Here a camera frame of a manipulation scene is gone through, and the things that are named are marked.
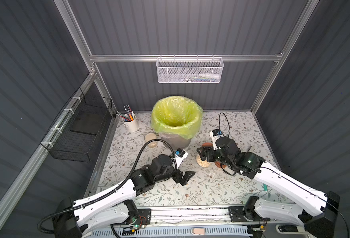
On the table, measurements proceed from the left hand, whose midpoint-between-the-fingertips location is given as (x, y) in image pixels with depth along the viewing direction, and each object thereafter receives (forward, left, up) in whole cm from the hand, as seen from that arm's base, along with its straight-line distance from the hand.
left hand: (189, 169), depth 69 cm
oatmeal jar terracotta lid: (+10, -9, +6) cm, 14 cm away
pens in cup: (+44, +39, -10) cm, 60 cm away
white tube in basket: (+56, -16, +15) cm, 60 cm away
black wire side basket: (+15, +57, +7) cm, 60 cm away
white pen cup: (+39, +38, -14) cm, 56 cm away
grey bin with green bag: (+38, +5, -7) cm, 39 cm away
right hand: (+9, -9, +3) cm, 13 cm away
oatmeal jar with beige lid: (+32, +25, -17) cm, 44 cm away
